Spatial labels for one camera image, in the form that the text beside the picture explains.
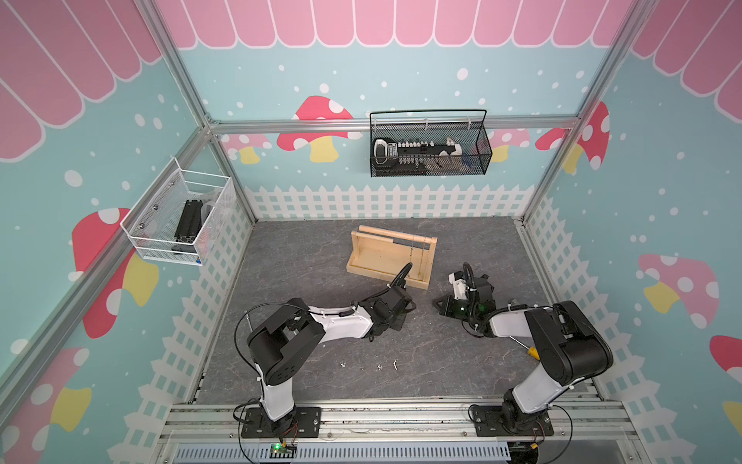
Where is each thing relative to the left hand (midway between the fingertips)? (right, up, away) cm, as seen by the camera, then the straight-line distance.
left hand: (394, 314), depth 93 cm
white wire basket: (-55, +30, -20) cm, 66 cm away
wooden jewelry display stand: (-4, +19, +16) cm, 25 cm away
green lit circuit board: (-30, -30, -20) cm, 47 cm away
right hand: (+13, +4, +2) cm, 14 cm away
